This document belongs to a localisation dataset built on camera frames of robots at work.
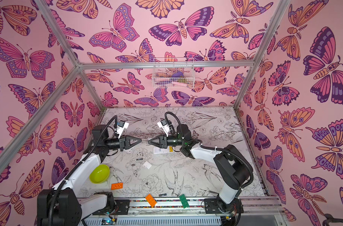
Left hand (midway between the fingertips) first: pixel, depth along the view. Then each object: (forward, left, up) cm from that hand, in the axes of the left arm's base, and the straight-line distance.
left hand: (140, 141), depth 72 cm
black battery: (-20, -10, -24) cm, 33 cm away
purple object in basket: (+47, -20, +9) cm, 52 cm away
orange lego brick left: (-16, +16, -23) cm, 32 cm away
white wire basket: (+49, -17, +8) cm, 53 cm away
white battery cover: (-3, 0, -23) cm, 23 cm away
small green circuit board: (-32, +17, -27) cm, 45 cm away
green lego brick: (-23, -22, -23) cm, 39 cm away
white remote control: (+7, -5, -23) cm, 24 cm away
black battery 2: (+1, +6, -24) cm, 25 cm away
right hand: (0, -5, -1) cm, 5 cm away
